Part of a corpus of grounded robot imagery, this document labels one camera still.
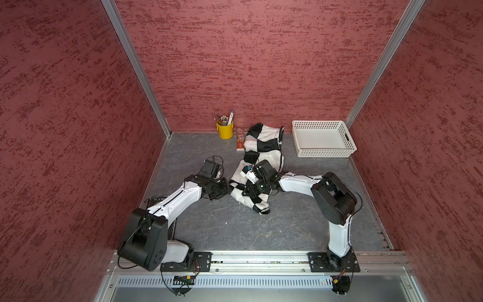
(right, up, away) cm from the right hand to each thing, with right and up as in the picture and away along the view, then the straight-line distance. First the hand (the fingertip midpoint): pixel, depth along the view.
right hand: (244, 195), depth 91 cm
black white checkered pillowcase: (+11, +27, +23) cm, 37 cm away
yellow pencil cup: (-13, +34, +26) cm, 45 cm away
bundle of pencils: (-12, +39, +13) cm, 43 cm away
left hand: (-7, +2, -5) cm, 9 cm away
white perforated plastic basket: (+50, +29, +26) cm, 63 cm away
